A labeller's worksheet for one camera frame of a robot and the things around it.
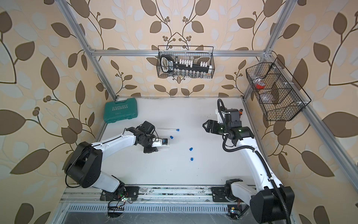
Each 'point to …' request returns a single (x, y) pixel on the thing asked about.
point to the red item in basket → (258, 87)
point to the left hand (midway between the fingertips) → (154, 144)
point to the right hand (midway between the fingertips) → (208, 126)
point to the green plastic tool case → (127, 110)
